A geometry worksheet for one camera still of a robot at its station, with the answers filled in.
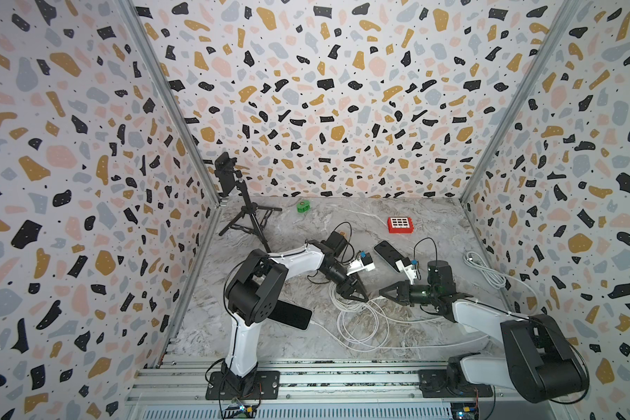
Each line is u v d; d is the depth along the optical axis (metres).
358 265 0.80
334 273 0.79
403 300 0.75
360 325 0.86
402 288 0.76
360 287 0.81
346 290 0.77
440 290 0.71
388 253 1.03
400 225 1.10
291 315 0.90
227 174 0.84
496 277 0.95
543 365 0.43
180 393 0.73
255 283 0.55
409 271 0.82
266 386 0.73
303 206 1.17
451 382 0.68
